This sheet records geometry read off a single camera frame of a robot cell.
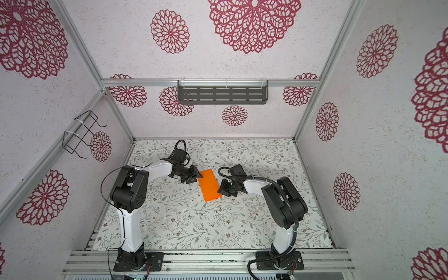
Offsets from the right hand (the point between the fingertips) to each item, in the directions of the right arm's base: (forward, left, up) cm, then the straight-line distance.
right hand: (217, 189), depth 93 cm
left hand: (+7, +10, -2) cm, 12 cm away
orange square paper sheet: (+5, +5, -5) cm, 8 cm away
